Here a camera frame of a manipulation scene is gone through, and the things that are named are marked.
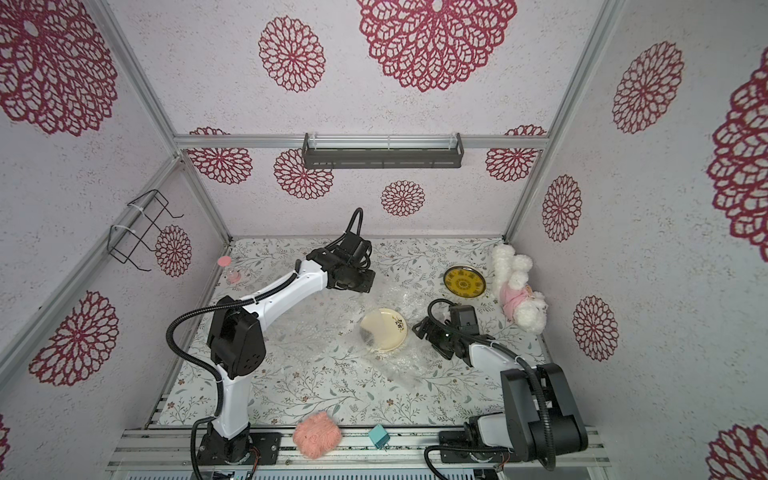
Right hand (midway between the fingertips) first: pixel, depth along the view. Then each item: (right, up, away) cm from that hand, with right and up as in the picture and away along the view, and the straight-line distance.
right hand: (421, 331), depth 91 cm
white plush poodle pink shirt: (+31, +7, -2) cm, 32 cm away
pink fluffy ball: (-27, -21, -20) cm, 39 cm away
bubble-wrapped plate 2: (+18, +14, +16) cm, 28 cm away
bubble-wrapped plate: (-12, +1, -4) cm, 12 cm away
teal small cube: (-13, -23, -16) cm, 31 cm away
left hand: (-16, +14, 0) cm, 22 cm away
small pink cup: (-65, +16, +16) cm, 69 cm away
